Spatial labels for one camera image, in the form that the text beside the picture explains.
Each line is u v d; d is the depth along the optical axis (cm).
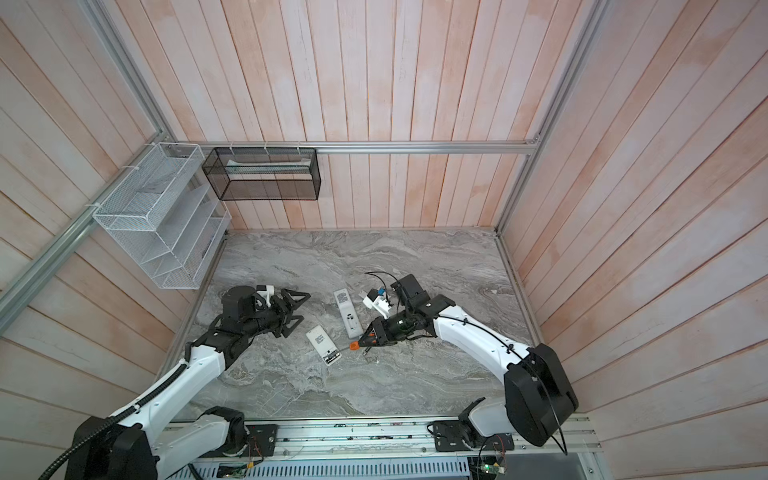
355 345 76
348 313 95
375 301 75
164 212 73
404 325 68
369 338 73
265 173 104
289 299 73
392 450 73
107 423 40
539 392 42
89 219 65
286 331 78
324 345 88
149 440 42
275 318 72
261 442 73
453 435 73
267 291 78
